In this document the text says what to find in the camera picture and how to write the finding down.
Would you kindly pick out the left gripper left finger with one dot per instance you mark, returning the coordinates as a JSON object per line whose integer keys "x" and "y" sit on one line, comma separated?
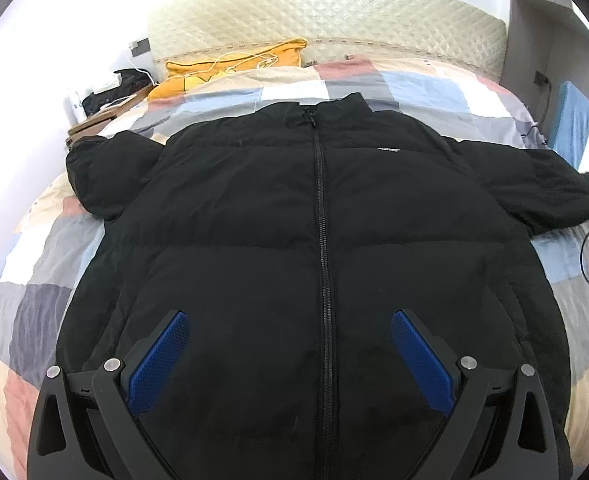
{"x": 87, "y": 425}

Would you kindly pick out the cream quilted headboard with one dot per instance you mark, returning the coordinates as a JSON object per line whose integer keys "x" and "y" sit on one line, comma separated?
{"x": 444, "y": 30}

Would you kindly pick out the black puffer jacket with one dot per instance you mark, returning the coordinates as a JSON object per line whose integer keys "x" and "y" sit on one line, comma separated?
{"x": 290, "y": 237}

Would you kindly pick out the wall socket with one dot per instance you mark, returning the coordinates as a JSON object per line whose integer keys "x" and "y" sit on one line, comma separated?
{"x": 140, "y": 47}

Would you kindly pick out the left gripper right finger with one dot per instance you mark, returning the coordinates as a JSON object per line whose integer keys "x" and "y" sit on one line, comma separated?
{"x": 497, "y": 424}

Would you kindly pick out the yellow pillow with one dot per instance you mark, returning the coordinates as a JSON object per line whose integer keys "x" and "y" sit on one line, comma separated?
{"x": 183, "y": 76}

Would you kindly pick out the wooden nightstand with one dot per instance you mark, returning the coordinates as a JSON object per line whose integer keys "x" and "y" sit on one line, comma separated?
{"x": 93, "y": 125}

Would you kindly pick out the black clothes on nightstand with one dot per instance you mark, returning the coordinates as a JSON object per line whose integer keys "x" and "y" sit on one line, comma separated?
{"x": 130, "y": 80}

